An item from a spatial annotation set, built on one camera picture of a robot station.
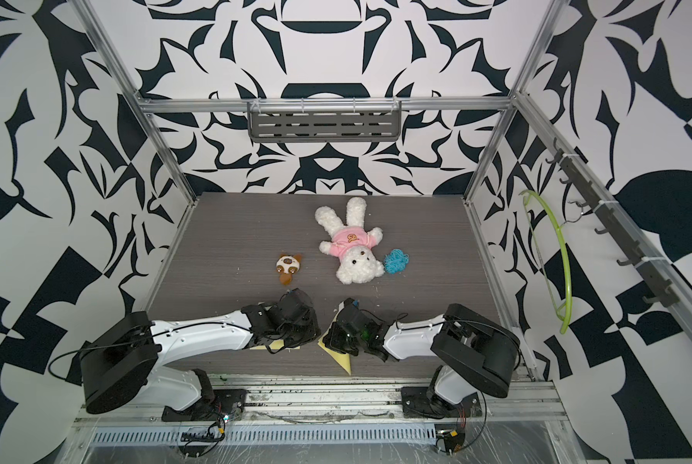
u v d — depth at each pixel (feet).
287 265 3.18
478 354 1.46
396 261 3.25
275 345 2.24
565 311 2.10
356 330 2.22
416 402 2.44
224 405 2.43
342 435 2.34
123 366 1.38
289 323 2.14
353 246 3.08
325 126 3.05
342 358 2.62
